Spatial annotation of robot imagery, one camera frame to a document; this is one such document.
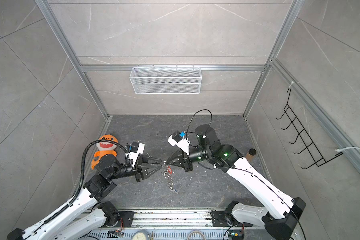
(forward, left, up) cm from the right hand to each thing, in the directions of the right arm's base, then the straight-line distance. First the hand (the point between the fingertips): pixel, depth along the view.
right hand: (168, 161), depth 59 cm
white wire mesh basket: (+62, +5, -3) cm, 62 cm away
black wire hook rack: (+18, -62, -1) cm, 65 cm away
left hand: (0, +3, 0) cm, 3 cm away
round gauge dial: (-22, +14, -28) cm, 38 cm away
